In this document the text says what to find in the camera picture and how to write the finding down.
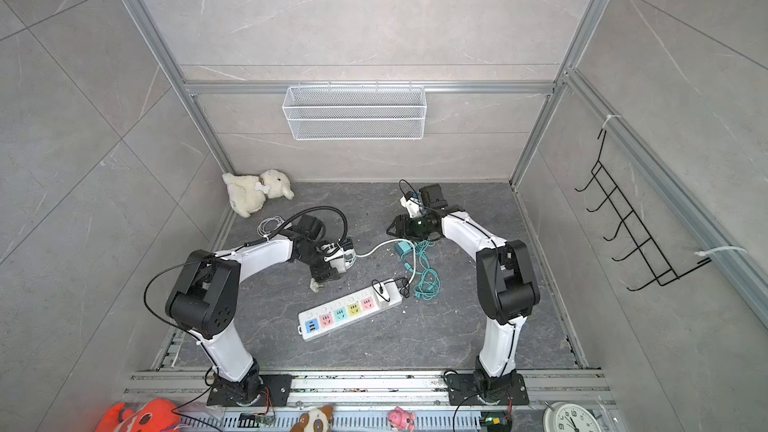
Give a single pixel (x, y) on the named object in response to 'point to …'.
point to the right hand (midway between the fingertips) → (394, 230)
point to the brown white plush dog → (317, 420)
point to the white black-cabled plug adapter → (390, 292)
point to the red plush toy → (156, 415)
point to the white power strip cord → (411, 282)
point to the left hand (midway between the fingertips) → (333, 257)
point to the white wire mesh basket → (355, 113)
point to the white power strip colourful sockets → (320, 319)
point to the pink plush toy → (400, 420)
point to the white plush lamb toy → (248, 194)
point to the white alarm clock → (570, 417)
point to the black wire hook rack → (665, 273)
